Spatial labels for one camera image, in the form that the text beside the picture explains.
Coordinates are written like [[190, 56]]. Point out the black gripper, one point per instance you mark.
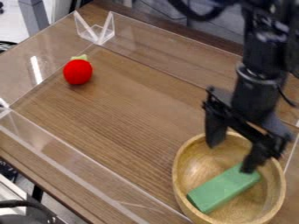
[[248, 111]]

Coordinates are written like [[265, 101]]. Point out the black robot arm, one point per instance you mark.
[[272, 38]]

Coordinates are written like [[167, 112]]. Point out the brown wooden bowl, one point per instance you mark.
[[199, 163]]

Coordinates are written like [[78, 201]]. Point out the green rectangular block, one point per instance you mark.
[[222, 188]]

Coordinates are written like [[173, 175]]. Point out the red plush strawberry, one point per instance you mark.
[[78, 70]]

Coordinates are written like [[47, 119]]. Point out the black device bottom left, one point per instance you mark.
[[18, 211]]

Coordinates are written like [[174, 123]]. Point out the clear acrylic corner bracket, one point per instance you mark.
[[97, 34]]

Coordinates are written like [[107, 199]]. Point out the grey post top left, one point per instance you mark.
[[34, 15]]

